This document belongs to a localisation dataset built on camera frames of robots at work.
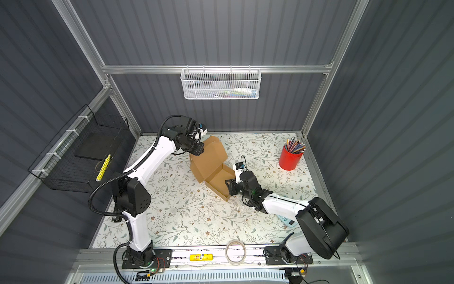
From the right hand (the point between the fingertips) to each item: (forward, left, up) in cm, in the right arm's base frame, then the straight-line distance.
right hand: (229, 182), depth 86 cm
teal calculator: (-16, -27, -8) cm, 33 cm away
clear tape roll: (-30, -7, -9) cm, 32 cm away
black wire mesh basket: (-7, +63, +23) cm, 67 cm away
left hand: (+14, +14, +9) cm, 22 cm away
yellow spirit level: (-31, +11, -7) cm, 34 cm away
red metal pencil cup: (+15, -32, -2) cm, 36 cm away
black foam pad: (+9, +57, +21) cm, 61 cm away
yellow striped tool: (-4, +50, +19) cm, 54 cm away
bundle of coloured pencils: (+21, -36, +3) cm, 42 cm away
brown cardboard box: (+8, +11, +1) cm, 13 cm away
